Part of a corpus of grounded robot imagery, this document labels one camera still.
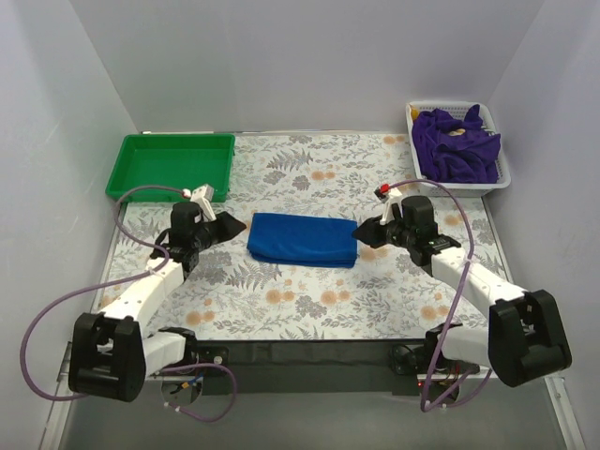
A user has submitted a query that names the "aluminium rail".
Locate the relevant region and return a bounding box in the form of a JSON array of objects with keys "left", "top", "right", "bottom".
[{"left": 67, "top": 333, "right": 197, "bottom": 393}]

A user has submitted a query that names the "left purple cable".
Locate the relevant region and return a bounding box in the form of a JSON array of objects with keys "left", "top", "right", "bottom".
[{"left": 19, "top": 185, "right": 238, "bottom": 423}]

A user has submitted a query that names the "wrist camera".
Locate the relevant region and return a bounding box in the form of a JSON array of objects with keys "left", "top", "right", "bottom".
[
  {"left": 182, "top": 184, "right": 217, "bottom": 222},
  {"left": 375, "top": 184, "right": 403, "bottom": 226}
]

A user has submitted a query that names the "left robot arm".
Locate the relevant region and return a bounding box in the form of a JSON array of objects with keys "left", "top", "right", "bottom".
[{"left": 68, "top": 202, "right": 247, "bottom": 402}]

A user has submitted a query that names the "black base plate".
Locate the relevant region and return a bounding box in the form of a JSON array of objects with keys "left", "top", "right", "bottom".
[{"left": 144, "top": 340, "right": 470, "bottom": 399}]

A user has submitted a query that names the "green plastic tray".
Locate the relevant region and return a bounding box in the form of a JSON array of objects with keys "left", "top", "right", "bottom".
[{"left": 105, "top": 134, "right": 235, "bottom": 203}]

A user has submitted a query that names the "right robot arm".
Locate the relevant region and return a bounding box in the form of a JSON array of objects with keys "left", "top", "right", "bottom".
[{"left": 352, "top": 196, "right": 573, "bottom": 387}]

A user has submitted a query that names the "purple towel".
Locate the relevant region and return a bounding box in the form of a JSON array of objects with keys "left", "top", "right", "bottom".
[{"left": 412, "top": 104, "right": 501, "bottom": 184}]

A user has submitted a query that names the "white plastic laundry basket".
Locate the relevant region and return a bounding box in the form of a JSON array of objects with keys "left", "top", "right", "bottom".
[{"left": 406, "top": 100, "right": 511, "bottom": 197}]

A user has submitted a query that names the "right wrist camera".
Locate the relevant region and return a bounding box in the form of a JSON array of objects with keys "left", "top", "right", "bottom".
[{"left": 375, "top": 184, "right": 403, "bottom": 226}]

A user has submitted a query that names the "blue towel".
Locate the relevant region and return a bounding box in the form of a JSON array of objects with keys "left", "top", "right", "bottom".
[{"left": 247, "top": 213, "right": 357, "bottom": 268}]

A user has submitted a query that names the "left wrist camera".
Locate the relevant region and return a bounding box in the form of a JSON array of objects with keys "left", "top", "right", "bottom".
[{"left": 182, "top": 184, "right": 217, "bottom": 222}]

